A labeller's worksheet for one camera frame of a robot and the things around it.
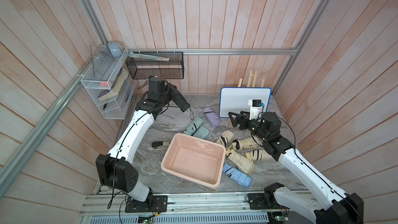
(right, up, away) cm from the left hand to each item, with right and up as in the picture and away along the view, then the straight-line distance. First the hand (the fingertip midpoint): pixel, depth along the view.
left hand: (176, 90), depth 79 cm
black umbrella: (+1, -4, -4) cm, 6 cm away
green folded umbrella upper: (+8, -22, +18) cm, 30 cm away
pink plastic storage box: (+10, -40, +10) cm, 42 cm away
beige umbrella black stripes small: (+29, -28, +13) cm, 42 cm away
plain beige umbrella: (+36, -39, +2) cm, 53 cm away
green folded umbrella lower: (+14, -25, +17) cm, 33 cm away
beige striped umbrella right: (+44, -36, +6) cm, 57 cm away
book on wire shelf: (-32, +2, 0) cm, 32 cm away
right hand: (+30, -11, -4) cm, 32 cm away
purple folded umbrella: (+21, -15, +25) cm, 36 cm away
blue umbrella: (+34, -45, -2) cm, 57 cm away
